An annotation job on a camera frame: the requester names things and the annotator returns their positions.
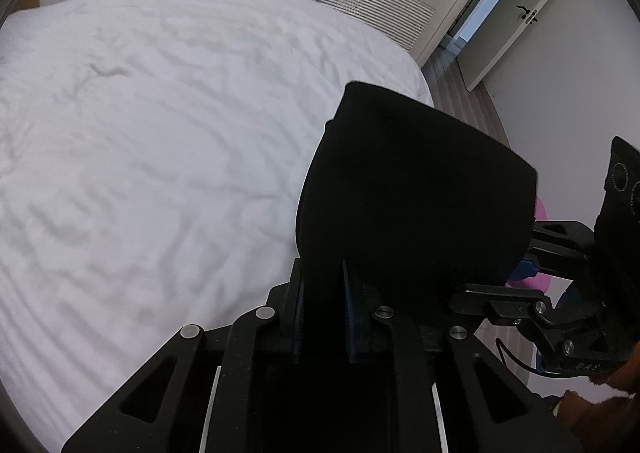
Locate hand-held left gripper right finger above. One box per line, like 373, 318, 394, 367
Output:
341, 258, 583, 453

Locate person's right forearm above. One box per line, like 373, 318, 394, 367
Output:
560, 340, 640, 453

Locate pink plastic object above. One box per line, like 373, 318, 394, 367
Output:
505, 196, 555, 290

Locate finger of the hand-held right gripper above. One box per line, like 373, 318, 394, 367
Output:
450, 283, 577, 360
520, 220, 599, 280

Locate bed with white duvet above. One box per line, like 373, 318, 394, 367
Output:
0, 0, 435, 453

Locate white door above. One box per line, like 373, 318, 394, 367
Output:
457, 0, 583, 91

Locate black cable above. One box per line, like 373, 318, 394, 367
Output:
495, 337, 548, 379

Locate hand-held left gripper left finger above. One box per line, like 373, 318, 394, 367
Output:
60, 258, 306, 453

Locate black pants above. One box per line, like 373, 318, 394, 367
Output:
292, 82, 538, 364

